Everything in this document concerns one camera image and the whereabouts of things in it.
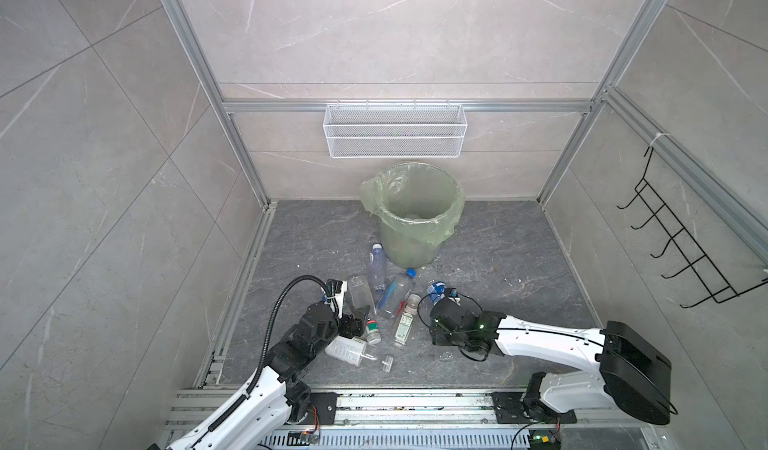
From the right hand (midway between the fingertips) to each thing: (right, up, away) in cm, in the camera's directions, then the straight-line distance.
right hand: (435, 329), depth 85 cm
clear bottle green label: (-9, +3, -3) cm, 10 cm away
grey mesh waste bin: (-8, +22, +13) cm, 27 cm away
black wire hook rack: (+54, +33, -13) cm, 65 cm away
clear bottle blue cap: (-12, +8, +10) cm, 17 cm away
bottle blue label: (+1, +10, +4) cm, 11 cm away
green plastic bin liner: (-4, +40, +16) cm, 43 cm away
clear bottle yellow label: (-24, -2, -8) cm, 26 cm away
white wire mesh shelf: (-12, +63, +16) cm, 66 cm away
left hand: (-23, +10, -5) cm, 25 cm away
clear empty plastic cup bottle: (-22, +8, +7) cm, 25 cm away
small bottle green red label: (-18, 0, -1) cm, 18 cm away
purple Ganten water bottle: (-17, +16, +17) cm, 29 cm away
